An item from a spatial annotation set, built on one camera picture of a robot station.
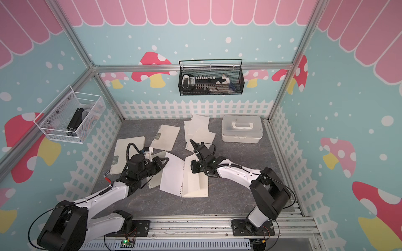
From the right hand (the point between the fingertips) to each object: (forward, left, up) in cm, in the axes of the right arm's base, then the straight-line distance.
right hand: (189, 167), depth 84 cm
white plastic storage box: (+24, -32, +3) cm, 40 cm away
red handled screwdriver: (-2, +48, -10) cm, 50 cm away
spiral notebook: (-9, +17, +2) cm, 19 cm away
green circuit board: (-33, +29, -12) cm, 46 cm away
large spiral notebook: (+12, +46, -9) cm, 48 cm away
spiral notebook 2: (-3, +7, -8) cm, 11 cm away
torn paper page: (+40, -4, -9) cm, 41 cm away
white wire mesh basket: (+13, +53, +27) cm, 60 cm away
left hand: (+2, +11, +1) cm, 11 cm away
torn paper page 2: (+31, -4, -11) cm, 34 cm away
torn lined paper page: (+34, +3, -9) cm, 35 cm away
